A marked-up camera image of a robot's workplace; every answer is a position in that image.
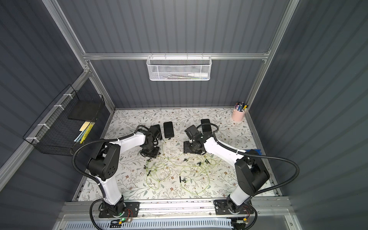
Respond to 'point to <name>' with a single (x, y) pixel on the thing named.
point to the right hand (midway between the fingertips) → (189, 149)
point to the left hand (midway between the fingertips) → (155, 157)
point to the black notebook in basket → (85, 110)
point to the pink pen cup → (238, 113)
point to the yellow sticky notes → (84, 126)
